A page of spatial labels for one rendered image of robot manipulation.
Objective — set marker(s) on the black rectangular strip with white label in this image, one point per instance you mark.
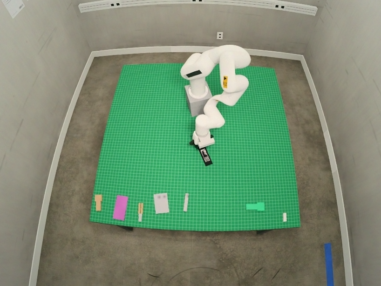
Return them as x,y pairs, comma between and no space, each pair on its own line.
205,156

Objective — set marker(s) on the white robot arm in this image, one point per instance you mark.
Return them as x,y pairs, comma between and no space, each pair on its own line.
198,66

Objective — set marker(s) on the tan stepped block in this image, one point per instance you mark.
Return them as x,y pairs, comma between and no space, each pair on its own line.
98,199

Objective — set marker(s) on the green work mat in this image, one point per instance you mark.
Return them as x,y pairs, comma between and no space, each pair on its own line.
146,150

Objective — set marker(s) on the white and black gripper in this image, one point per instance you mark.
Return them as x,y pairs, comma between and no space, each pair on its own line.
196,139

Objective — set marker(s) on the pink flat bar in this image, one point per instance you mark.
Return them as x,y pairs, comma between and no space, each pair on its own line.
120,207

